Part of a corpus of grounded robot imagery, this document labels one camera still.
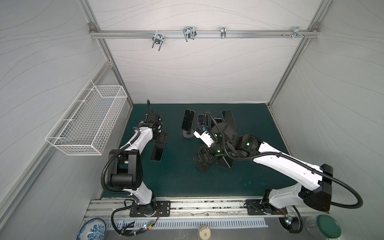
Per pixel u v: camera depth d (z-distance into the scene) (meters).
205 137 0.60
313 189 0.41
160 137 0.84
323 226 0.61
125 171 0.45
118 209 0.63
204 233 0.59
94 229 0.67
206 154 0.57
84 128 0.68
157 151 1.01
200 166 0.90
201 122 0.96
